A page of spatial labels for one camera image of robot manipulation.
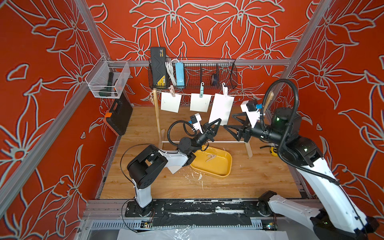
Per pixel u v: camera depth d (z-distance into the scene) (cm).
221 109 66
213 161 90
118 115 97
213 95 65
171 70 86
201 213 73
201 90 64
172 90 64
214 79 93
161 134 101
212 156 90
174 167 85
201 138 67
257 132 50
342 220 35
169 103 71
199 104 71
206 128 65
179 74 90
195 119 64
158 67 88
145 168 47
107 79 88
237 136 51
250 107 47
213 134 67
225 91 64
